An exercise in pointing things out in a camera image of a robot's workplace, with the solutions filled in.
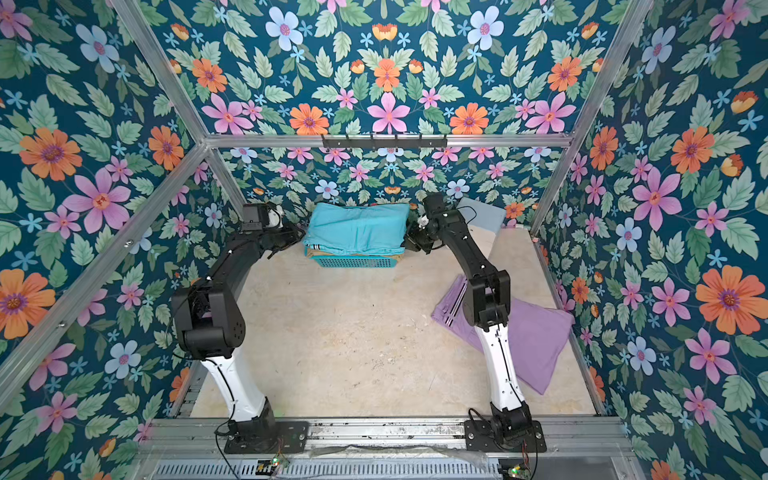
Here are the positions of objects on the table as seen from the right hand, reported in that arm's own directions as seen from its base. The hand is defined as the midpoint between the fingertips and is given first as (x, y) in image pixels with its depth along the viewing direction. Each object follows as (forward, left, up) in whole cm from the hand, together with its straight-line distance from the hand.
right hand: (401, 240), depth 98 cm
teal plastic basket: (-3, +17, -7) cm, 18 cm away
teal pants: (+5, +14, 0) cm, 15 cm away
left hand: (0, +32, +5) cm, 32 cm away
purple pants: (-24, -43, -17) cm, 53 cm away
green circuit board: (-61, +31, -17) cm, 71 cm away
